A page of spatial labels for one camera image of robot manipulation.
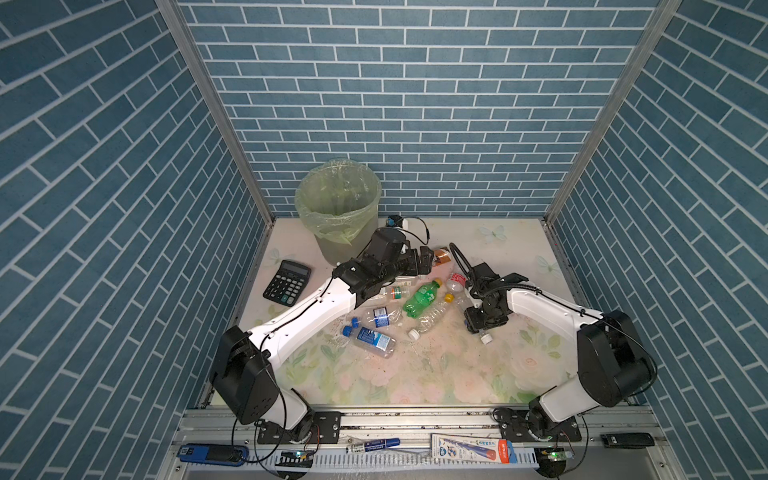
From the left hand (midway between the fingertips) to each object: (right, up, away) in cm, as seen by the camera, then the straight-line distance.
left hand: (422, 254), depth 78 cm
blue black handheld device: (-46, -45, -11) cm, 65 cm away
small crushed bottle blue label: (-12, -19, +11) cm, 25 cm away
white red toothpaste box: (+8, -46, -7) cm, 47 cm away
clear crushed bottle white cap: (+2, -20, +12) cm, 24 cm away
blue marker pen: (-12, -45, -7) cm, 48 cm away
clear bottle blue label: (+19, -24, +7) cm, 31 cm away
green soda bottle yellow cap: (+1, -15, +16) cm, 22 cm away
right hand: (+16, -21, +11) cm, 28 cm away
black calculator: (-43, -10, +21) cm, 49 cm away
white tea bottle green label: (-7, -13, +16) cm, 22 cm away
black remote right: (+49, -44, -7) cm, 66 cm away
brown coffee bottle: (+9, -1, +24) cm, 25 cm away
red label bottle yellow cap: (+13, -10, +19) cm, 25 cm away
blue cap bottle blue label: (-13, -25, +5) cm, 28 cm away
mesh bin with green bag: (-29, +18, +29) cm, 45 cm away
